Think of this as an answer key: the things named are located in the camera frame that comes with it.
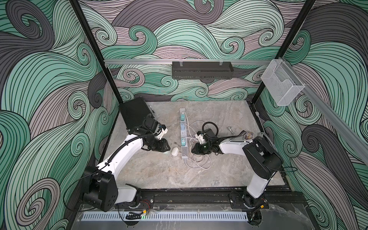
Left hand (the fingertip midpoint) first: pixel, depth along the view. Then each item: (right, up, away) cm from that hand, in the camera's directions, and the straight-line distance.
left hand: (166, 147), depth 79 cm
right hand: (+15, -6, +11) cm, 20 cm away
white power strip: (+11, -4, +10) cm, 15 cm away
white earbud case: (+5, -5, +10) cm, 12 cm away
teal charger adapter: (+10, +16, +22) cm, 29 cm away
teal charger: (+10, +1, +8) cm, 13 cm away
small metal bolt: (+44, +7, +21) cm, 50 cm away
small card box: (+56, +3, +18) cm, 59 cm away
